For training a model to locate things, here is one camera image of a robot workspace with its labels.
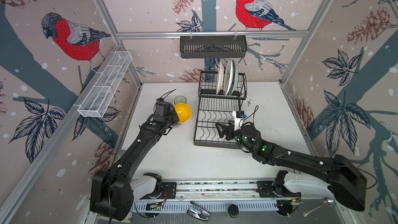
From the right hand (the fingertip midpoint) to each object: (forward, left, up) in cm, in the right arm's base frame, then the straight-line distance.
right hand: (220, 124), depth 78 cm
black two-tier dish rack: (+16, 0, +5) cm, 17 cm away
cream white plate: (+18, 0, +16) cm, 24 cm away
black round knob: (-34, -5, -8) cm, 36 cm away
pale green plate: (+17, -8, +18) cm, 25 cm away
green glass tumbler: (+24, +26, -9) cm, 37 cm away
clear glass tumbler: (+24, +34, -9) cm, 42 cm away
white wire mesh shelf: (0, +59, +16) cm, 61 cm away
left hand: (+6, +25, 0) cm, 26 cm away
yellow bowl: (+8, +20, -1) cm, 22 cm away
